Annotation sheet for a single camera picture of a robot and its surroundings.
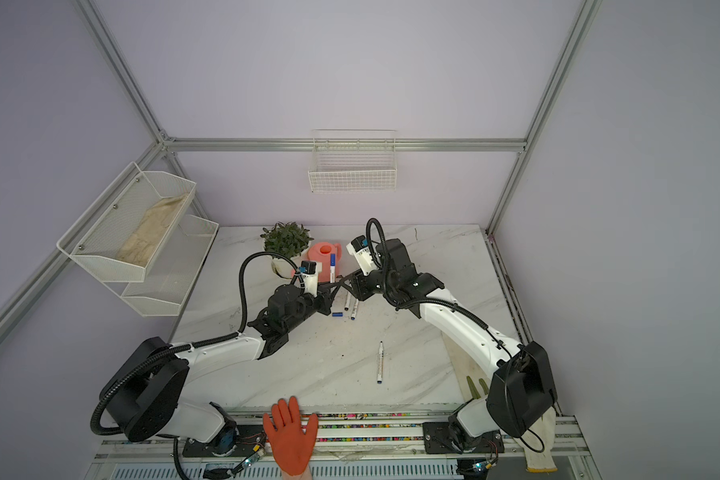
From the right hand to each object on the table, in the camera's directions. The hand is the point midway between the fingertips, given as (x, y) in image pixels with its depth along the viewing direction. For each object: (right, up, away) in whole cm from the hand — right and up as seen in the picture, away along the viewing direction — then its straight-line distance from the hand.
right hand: (343, 278), depth 77 cm
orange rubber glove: (-12, -41, -5) cm, 43 cm away
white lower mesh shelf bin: (-57, -1, +16) cm, 59 cm away
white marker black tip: (+1, -7, +1) cm, 7 cm away
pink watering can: (-9, +7, +22) cm, 25 cm away
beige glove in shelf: (-53, +9, 0) cm, 53 cm away
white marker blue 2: (+1, -13, +19) cm, 23 cm away
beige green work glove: (+36, -28, +8) cm, 46 cm away
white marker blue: (-4, +2, +4) cm, 6 cm away
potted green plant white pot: (-19, +11, +18) cm, 28 cm away
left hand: (-2, -2, +7) cm, 8 cm away
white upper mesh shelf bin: (-59, +13, +2) cm, 60 cm away
